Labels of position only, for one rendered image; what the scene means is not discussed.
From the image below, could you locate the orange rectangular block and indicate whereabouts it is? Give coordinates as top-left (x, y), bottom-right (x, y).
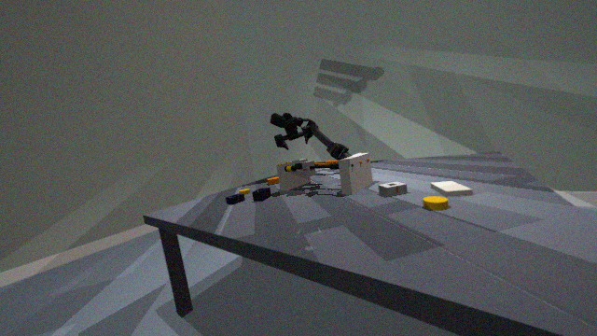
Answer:
top-left (267, 176), bottom-right (279, 185)

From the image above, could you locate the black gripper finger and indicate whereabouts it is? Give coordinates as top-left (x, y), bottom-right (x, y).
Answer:
top-left (278, 137), bottom-right (289, 150)
top-left (303, 129), bottom-right (311, 145)

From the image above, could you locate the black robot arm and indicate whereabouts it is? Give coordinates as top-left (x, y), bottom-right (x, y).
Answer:
top-left (271, 113), bottom-right (352, 161)

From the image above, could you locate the white flat rectangular block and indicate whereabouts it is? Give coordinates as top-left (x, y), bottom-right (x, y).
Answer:
top-left (431, 181), bottom-right (473, 197)

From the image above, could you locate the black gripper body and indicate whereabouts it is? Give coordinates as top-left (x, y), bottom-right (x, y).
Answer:
top-left (274, 125), bottom-right (312, 147)

